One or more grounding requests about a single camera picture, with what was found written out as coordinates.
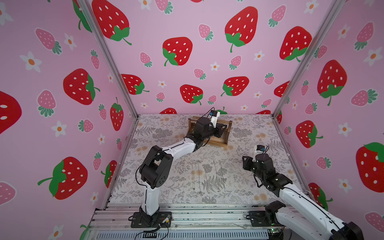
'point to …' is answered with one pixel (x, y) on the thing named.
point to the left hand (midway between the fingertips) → (227, 125)
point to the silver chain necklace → (193, 174)
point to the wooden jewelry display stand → (221, 141)
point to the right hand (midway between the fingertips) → (250, 158)
